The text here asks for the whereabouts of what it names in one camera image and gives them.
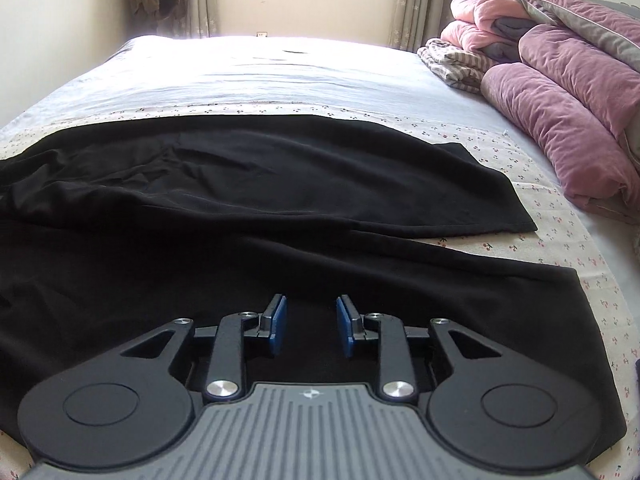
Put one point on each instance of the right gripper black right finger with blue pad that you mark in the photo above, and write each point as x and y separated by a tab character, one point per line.
485	406

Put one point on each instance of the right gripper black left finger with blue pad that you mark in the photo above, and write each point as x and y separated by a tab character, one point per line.
133	402

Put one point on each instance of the black pants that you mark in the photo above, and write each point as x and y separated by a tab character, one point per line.
108	231

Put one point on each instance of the cherry print white cloth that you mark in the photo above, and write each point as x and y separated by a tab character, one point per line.
561	238

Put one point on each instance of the mauve purple quilt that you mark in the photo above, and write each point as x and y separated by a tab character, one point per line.
574	90

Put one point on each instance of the light blue bed sheet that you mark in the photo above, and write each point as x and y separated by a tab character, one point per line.
160	72

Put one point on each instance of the grey striped folded cloth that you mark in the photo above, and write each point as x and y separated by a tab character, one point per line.
455	67

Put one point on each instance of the pink folded blanket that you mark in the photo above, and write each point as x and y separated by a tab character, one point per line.
488	27

